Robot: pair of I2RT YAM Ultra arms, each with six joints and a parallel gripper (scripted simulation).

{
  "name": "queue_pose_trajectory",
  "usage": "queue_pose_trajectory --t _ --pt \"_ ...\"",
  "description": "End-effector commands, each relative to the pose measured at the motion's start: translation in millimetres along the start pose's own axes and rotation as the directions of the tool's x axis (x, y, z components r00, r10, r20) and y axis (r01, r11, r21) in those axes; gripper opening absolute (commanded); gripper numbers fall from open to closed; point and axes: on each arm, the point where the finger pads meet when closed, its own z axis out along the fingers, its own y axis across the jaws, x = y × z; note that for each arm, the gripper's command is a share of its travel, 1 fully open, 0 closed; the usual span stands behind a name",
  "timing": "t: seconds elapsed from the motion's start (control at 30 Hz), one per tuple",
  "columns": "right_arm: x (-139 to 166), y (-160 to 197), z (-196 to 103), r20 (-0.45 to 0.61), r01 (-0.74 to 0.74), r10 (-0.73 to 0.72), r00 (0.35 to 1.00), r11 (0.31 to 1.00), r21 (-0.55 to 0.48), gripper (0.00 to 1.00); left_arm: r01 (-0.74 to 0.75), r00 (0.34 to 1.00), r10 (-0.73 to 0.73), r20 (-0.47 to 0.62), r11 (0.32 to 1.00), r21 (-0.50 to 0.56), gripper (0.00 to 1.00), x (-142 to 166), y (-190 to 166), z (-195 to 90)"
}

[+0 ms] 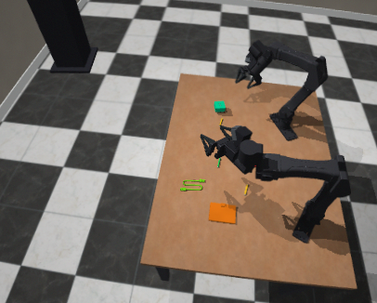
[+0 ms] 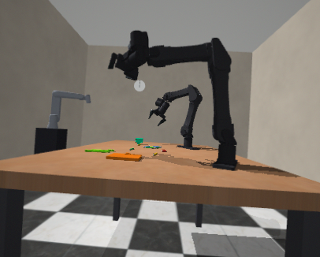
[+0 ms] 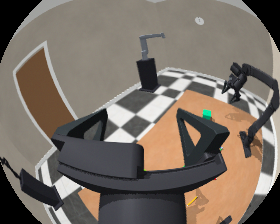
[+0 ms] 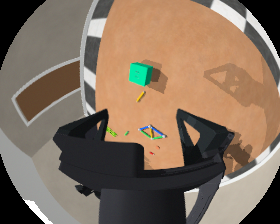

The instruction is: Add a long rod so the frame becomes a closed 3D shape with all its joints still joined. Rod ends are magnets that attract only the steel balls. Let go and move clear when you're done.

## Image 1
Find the green cube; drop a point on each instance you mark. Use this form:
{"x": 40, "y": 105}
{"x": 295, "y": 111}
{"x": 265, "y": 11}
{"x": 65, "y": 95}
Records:
{"x": 219, "y": 106}

